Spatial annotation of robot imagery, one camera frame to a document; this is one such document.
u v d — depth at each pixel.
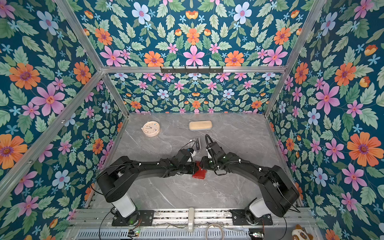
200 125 1.08
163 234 0.76
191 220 0.70
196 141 1.00
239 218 0.73
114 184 0.46
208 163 0.76
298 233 0.67
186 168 0.77
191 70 0.93
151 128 1.08
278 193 0.43
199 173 0.88
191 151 0.84
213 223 0.72
